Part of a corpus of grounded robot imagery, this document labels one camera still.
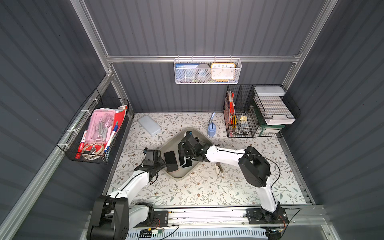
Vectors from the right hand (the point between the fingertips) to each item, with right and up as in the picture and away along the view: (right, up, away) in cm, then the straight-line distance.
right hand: (182, 147), depth 91 cm
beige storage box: (-8, +1, +10) cm, 12 cm away
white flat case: (-23, +11, +17) cm, 31 cm away
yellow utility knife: (+38, +17, +21) cm, 46 cm away
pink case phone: (-8, -10, +2) cm, 12 cm away
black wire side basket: (-44, +7, -29) cm, 53 cm away
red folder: (+37, +29, +24) cm, 53 cm away
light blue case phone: (+4, -9, -3) cm, 11 cm away
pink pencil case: (-38, +13, -19) cm, 45 cm away
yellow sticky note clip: (+46, +19, +24) cm, 55 cm away
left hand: (-13, -9, -2) cm, 16 cm away
